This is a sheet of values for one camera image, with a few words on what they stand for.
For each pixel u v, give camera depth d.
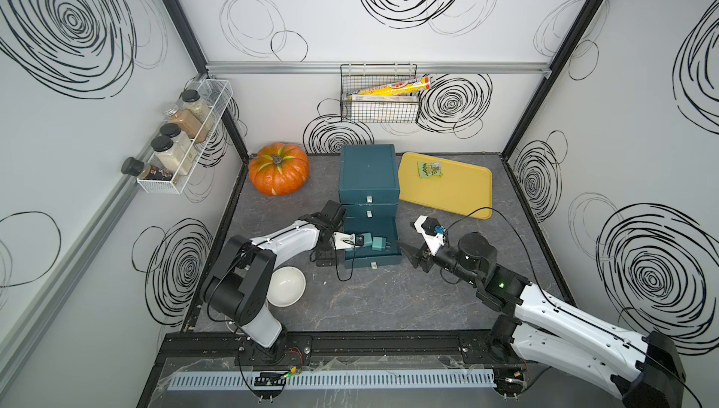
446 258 0.62
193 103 0.75
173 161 0.66
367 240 0.91
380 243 0.91
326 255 0.84
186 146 0.70
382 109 0.87
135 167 0.59
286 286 0.83
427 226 0.59
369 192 0.84
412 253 0.63
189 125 0.73
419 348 0.75
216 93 0.98
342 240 0.81
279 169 0.99
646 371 0.40
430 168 1.16
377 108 0.87
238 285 0.45
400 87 0.87
